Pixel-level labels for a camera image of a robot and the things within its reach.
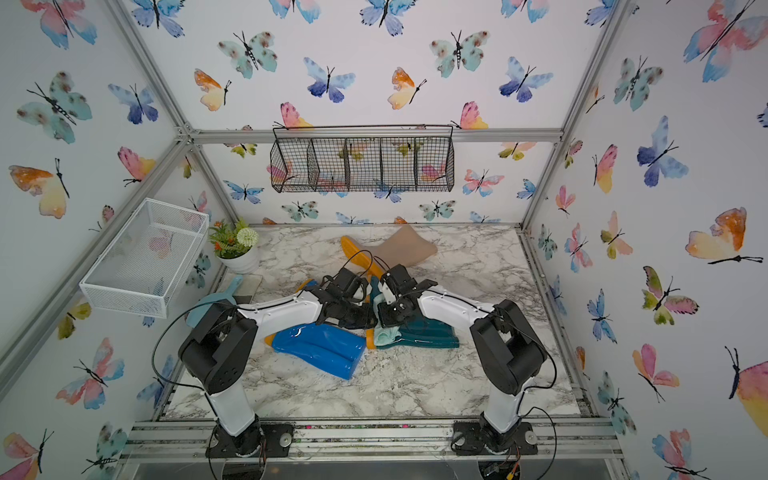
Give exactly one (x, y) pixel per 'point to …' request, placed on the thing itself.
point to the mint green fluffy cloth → (384, 336)
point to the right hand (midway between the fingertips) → (384, 317)
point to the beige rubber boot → (403, 247)
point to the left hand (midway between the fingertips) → (381, 322)
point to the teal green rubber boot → (420, 333)
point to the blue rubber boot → (335, 349)
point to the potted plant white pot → (244, 263)
